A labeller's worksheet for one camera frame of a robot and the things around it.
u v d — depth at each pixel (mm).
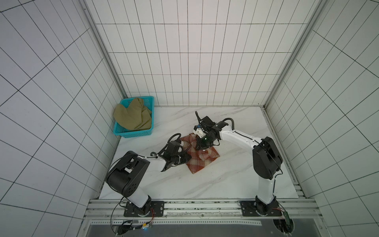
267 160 487
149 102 1141
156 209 730
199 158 834
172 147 721
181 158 794
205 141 771
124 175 459
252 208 708
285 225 690
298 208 744
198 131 833
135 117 1037
